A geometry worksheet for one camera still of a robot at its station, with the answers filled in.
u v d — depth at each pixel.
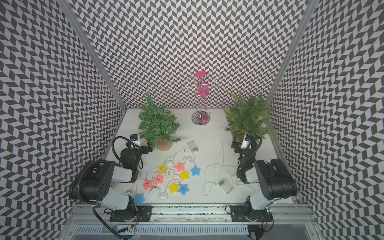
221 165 0.89
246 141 0.76
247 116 0.75
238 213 0.74
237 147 0.80
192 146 0.98
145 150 0.81
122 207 0.62
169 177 0.84
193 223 0.72
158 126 0.74
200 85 0.89
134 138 0.76
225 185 0.83
